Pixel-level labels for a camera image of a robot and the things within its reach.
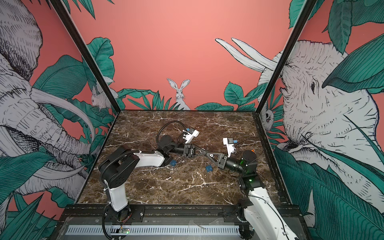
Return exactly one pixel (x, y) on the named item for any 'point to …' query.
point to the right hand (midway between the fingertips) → (207, 156)
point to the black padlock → (203, 152)
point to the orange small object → (253, 150)
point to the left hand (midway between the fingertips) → (205, 155)
